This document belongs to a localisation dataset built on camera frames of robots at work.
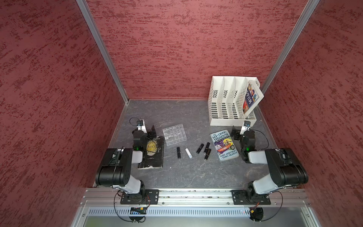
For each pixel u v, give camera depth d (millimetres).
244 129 815
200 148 918
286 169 454
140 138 697
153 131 884
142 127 809
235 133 835
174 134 937
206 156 878
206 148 920
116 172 432
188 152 894
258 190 620
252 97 948
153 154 875
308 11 726
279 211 686
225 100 1186
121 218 676
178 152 897
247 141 710
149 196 739
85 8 710
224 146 904
